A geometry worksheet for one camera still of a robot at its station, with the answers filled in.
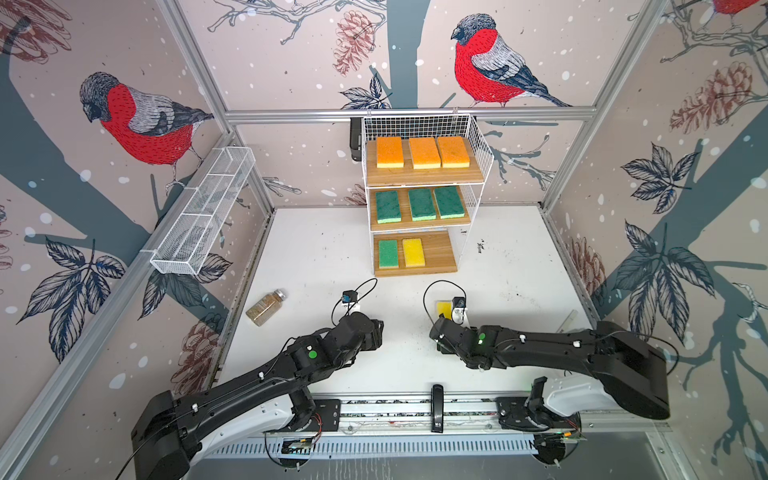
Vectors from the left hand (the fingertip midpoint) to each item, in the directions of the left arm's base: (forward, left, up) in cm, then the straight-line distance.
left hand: (378, 327), depth 77 cm
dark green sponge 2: (+31, -13, +15) cm, 37 cm away
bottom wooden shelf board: (+31, -21, -10) cm, 38 cm away
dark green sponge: (+30, -3, +14) cm, 34 cm away
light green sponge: (+31, -3, -9) cm, 32 cm away
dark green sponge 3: (+31, -21, +15) cm, 41 cm away
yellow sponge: (+31, -12, -9) cm, 35 cm away
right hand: (0, -19, -11) cm, 22 cm away
